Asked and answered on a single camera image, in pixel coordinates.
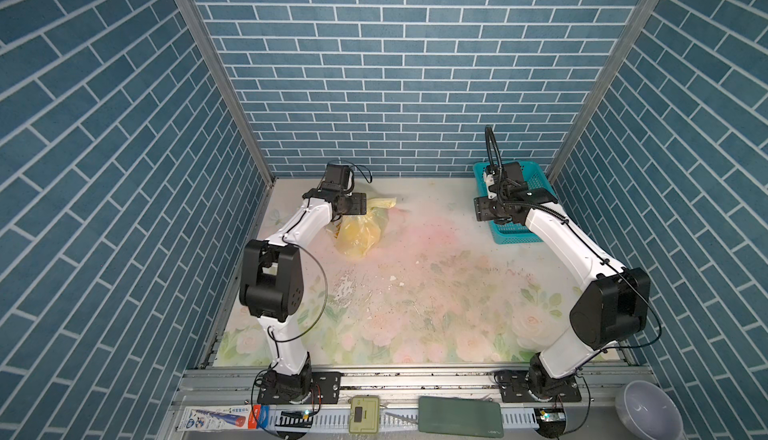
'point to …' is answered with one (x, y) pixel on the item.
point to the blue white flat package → (215, 418)
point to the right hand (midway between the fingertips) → (487, 202)
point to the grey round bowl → (649, 411)
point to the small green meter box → (364, 414)
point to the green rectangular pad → (461, 416)
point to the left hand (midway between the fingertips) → (354, 201)
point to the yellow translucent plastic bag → (359, 234)
